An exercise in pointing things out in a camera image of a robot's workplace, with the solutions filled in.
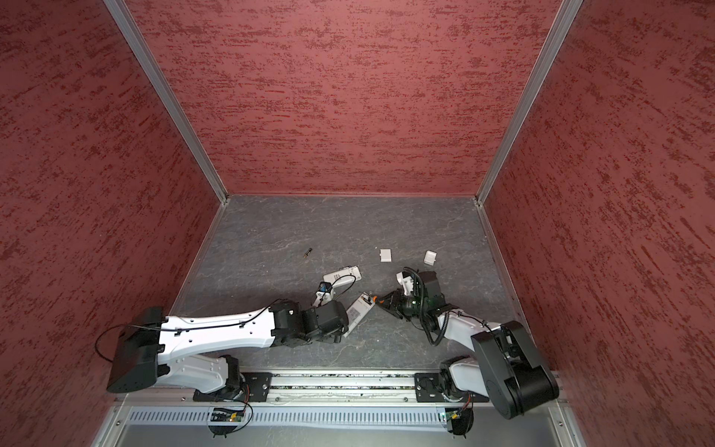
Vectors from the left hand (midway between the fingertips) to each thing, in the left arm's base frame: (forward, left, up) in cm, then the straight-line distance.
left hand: (329, 331), depth 77 cm
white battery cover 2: (+30, -34, -8) cm, 46 cm away
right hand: (+8, -14, -2) cm, 16 cm away
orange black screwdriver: (+11, -14, -3) cm, 18 cm away
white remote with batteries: (+21, +1, -6) cm, 21 cm away
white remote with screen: (+7, -8, -3) cm, 12 cm away
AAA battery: (+32, +11, -7) cm, 35 cm away
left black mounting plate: (-13, +20, -6) cm, 25 cm away
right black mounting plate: (-13, -28, -5) cm, 32 cm away
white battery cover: (+31, -18, -8) cm, 36 cm away
